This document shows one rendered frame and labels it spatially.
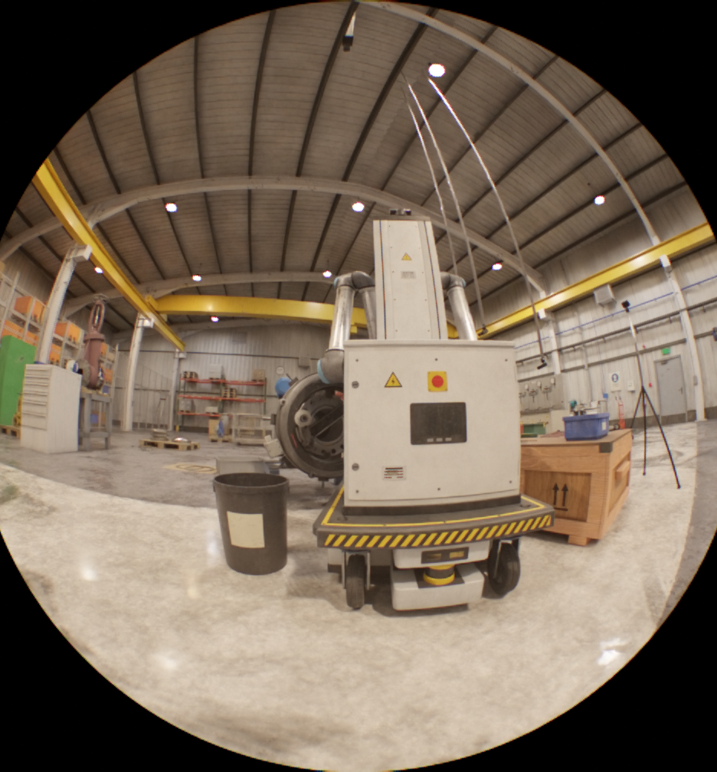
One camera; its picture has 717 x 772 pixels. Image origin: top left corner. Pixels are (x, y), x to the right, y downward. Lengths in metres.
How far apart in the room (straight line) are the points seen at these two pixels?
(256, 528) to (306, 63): 8.14
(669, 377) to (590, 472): 9.90
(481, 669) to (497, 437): 0.65
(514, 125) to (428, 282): 8.21
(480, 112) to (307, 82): 4.52
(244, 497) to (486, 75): 8.86
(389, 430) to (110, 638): 1.01
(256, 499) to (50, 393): 3.77
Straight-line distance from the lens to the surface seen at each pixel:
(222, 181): 9.44
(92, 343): 5.55
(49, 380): 4.39
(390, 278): 1.41
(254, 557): 1.08
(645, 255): 11.63
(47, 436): 4.38
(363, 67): 8.07
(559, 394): 7.67
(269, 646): 0.81
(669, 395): 11.08
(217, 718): 0.68
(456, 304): 1.72
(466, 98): 8.73
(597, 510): 1.33
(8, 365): 7.70
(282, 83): 8.17
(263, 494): 0.99
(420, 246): 1.56
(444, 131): 9.02
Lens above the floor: 0.58
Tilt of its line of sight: 9 degrees up
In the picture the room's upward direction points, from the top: straight up
